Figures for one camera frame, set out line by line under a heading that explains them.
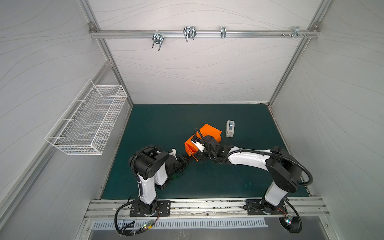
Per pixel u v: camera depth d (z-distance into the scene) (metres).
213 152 0.67
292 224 0.72
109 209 0.75
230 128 1.01
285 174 0.46
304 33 0.78
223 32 0.78
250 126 1.04
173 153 0.86
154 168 0.51
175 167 0.77
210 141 0.67
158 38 0.80
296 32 0.76
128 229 0.69
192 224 0.70
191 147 0.91
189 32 0.77
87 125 0.69
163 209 0.74
